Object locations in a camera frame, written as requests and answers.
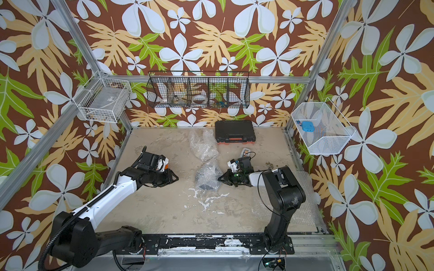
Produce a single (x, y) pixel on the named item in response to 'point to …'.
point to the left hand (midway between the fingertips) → (177, 176)
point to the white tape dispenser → (246, 152)
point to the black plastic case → (234, 132)
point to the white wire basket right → (332, 131)
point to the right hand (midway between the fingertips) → (218, 178)
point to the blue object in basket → (307, 126)
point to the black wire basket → (199, 89)
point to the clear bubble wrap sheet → (204, 144)
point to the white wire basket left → (105, 100)
